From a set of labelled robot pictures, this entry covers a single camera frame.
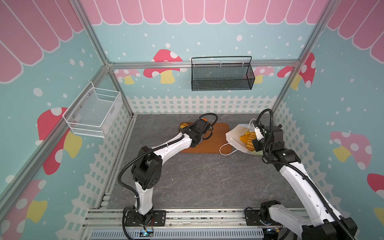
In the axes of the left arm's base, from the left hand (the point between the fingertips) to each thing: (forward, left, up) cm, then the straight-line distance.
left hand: (188, 132), depth 91 cm
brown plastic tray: (-3, -19, -5) cm, 20 cm away
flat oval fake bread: (+2, -37, -8) cm, 38 cm away
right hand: (-8, -38, +10) cm, 40 cm away
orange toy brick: (-7, -9, +20) cm, 23 cm away
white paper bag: (+2, -29, -5) cm, 29 cm away
